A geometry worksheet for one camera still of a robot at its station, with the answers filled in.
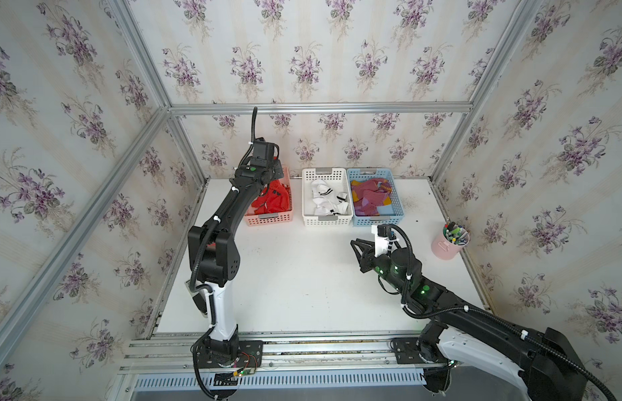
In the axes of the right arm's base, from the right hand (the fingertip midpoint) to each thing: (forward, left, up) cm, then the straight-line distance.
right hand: (358, 242), depth 76 cm
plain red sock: (+27, +31, -10) cm, 42 cm away
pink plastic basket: (+20, +30, -15) cm, 39 cm away
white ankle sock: (+27, +10, -14) cm, 32 cm away
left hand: (+29, +30, +5) cm, 42 cm away
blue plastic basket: (+26, -19, -20) cm, 38 cm away
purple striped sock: (+32, -9, -14) cm, 37 cm away
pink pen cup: (+6, -34, -10) cm, 36 cm away
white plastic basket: (+46, +4, -17) cm, 49 cm away
